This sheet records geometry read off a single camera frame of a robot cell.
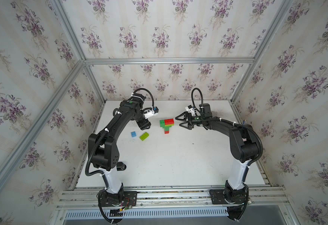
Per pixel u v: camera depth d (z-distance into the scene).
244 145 0.52
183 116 0.84
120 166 0.80
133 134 0.98
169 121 0.91
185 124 0.92
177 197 0.75
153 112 0.78
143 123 0.76
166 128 0.95
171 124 0.93
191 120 0.84
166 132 0.98
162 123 0.91
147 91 0.78
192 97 0.88
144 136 0.96
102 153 0.47
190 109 0.90
